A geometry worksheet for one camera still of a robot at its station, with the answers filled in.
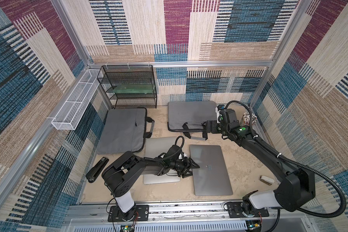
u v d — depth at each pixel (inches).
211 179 33.5
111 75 40.2
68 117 36.0
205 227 27.6
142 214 28.8
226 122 24.9
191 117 43.4
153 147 39.3
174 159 28.5
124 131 42.0
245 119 35.2
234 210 28.8
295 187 16.0
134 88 37.9
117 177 18.2
